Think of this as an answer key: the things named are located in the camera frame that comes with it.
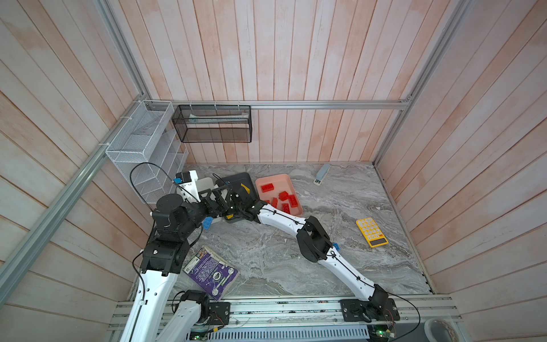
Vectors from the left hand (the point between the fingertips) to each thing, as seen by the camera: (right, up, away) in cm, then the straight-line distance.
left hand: (223, 193), depth 65 cm
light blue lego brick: (-13, -14, +25) cm, 32 cm away
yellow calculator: (+60, -19, +27) cm, 69 cm away
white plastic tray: (-18, +3, +39) cm, 43 cm away
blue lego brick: (+43, -24, +23) cm, 54 cm away
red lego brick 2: (+26, -6, +39) cm, 47 cm away
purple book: (-8, -31, +15) cm, 36 cm away
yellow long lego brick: (+3, 0, +41) cm, 42 cm away
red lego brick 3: (+17, -6, +36) cm, 40 cm away
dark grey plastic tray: (+1, +1, +39) cm, 39 cm away
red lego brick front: (+23, -9, +36) cm, 43 cm away
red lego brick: (+13, +1, +43) cm, 45 cm away
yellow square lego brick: (-4, -12, +30) cm, 33 cm away
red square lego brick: (+22, -3, +38) cm, 44 cm away
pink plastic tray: (+21, +3, +46) cm, 50 cm away
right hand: (-12, -9, +25) cm, 29 cm away
